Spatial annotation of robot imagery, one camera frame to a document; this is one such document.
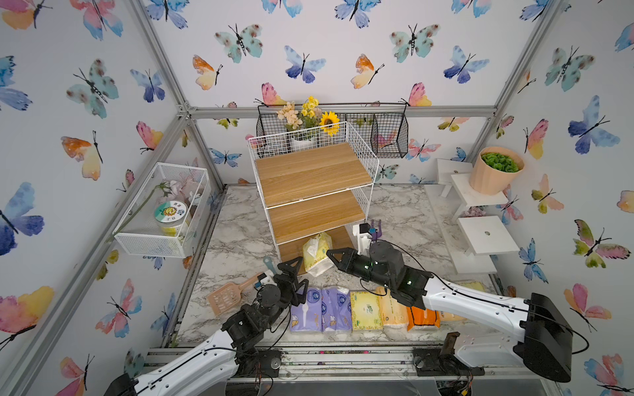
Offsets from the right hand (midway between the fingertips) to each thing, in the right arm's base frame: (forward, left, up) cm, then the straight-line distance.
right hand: (327, 252), depth 70 cm
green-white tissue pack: (-9, -13, -20) cm, 26 cm away
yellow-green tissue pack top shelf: (+2, -50, -22) cm, 55 cm away
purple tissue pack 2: (-10, -3, -21) cm, 23 cm away
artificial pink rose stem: (+17, +46, +5) cm, 49 cm away
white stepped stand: (+15, -46, -13) cm, 50 cm away
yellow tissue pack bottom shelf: (-1, +3, -3) cm, 5 cm away
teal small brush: (+9, +24, -25) cm, 35 cm away
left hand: (-1, +5, -8) cm, 10 cm away
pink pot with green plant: (+27, -51, +9) cm, 58 cm away
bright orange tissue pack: (-10, -30, -19) cm, 37 cm away
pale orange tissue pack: (-9, -21, -21) cm, 31 cm away
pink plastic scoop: (-6, +35, -24) cm, 43 cm away
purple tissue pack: (-12, +5, -19) cm, 23 cm away
